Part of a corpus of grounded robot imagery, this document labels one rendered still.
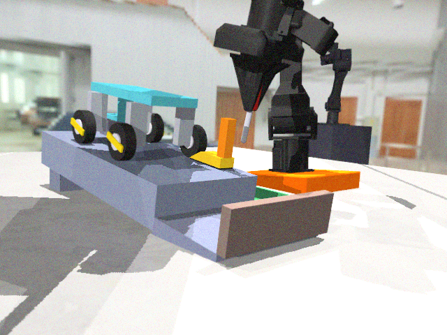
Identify small four-wheeled trolley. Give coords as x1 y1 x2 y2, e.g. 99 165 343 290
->
71 82 207 161

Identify red-headed pin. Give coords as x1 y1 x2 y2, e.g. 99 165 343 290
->
241 90 261 144

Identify yellow wheel chock with orange handle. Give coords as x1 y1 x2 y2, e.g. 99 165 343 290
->
189 118 237 170

